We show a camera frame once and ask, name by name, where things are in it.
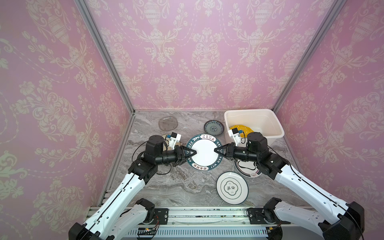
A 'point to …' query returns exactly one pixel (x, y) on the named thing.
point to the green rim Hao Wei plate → (206, 158)
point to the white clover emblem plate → (232, 187)
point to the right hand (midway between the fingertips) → (215, 150)
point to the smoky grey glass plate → (167, 123)
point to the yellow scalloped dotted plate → (243, 130)
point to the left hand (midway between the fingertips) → (195, 156)
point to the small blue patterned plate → (214, 127)
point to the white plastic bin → (264, 121)
